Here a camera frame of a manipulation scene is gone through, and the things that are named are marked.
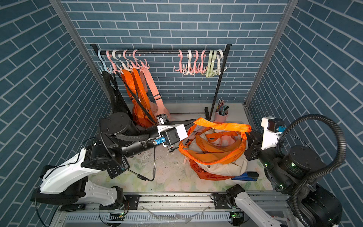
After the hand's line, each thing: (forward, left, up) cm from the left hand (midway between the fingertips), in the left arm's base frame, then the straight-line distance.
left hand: (198, 119), depth 39 cm
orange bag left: (+32, +30, -37) cm, 57 cm away
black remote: (-14, +58, -52) cm, 79 cm away
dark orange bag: (0, -8, -49) cm, 50 cm away
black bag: (+35, +42, -29) cm, 62 cm away
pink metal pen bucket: (+44, -23, -45) cm, 67 cm away
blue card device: (0, -32, -51) cm, 60 cm away
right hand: (+3, -19, -9) cm, 21 cm away
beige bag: (0, -22, -37) cm, 43 cm away
